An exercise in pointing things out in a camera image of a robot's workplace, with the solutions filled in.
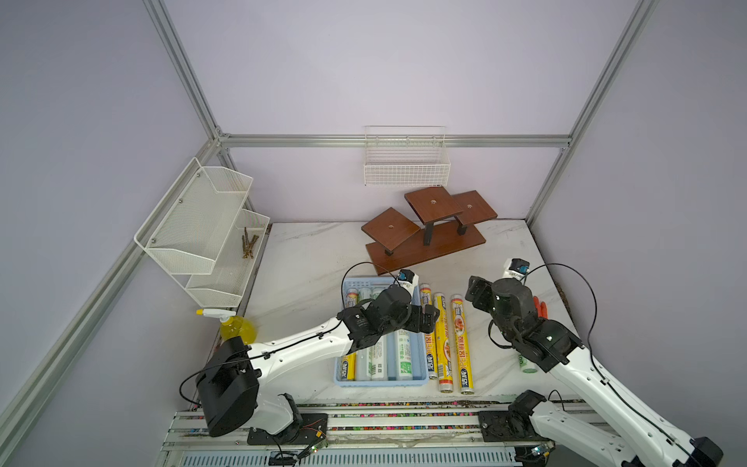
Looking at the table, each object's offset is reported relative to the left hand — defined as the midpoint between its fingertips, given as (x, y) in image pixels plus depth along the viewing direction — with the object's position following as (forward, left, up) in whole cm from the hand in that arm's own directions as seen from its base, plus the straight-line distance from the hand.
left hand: (424, 313), depth 77 cm
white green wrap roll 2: (-7, +13, -13) cm, 20 cm away
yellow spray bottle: (-1, +54, -6) cm, 54 cm away
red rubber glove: (+10, -42, -16) cm, 46 cm away
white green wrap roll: (-7, +17, -13) cm, 23 cm away
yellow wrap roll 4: (-8, -12, -13) cm, 20 cm away
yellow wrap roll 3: (-7, -7, -14) cm, 17 cm away
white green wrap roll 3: (-7, +5, -12) cm, 15 cm away
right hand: (+5, -16, +5) cm, 17 cm away
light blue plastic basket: (-12, +1, -15) cm, 19 cm away
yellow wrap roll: (-10, +21, -13) cm, 26 cm away
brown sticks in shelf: (+26, +57, -2) cm, 63 cm away
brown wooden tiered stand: (+46, -15, -15) cm, 50 cm away
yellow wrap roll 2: (-2, -3, -13) cm, 14 cm away
